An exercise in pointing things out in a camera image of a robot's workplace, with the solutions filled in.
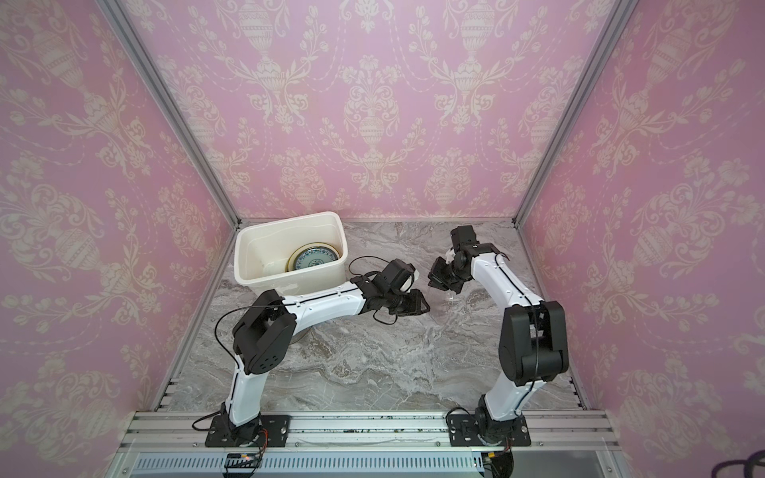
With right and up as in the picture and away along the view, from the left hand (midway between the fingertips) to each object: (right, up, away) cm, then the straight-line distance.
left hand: (429, 312), depth 85 cm
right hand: (+1, +9, +4) cm, 10 cm away
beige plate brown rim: (-44, +16, +18) cm, 50 cm away
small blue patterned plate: (-38, +16, +18) cm, 45 cm away
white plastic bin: (-54, +18, +15) cm, 59 cm away
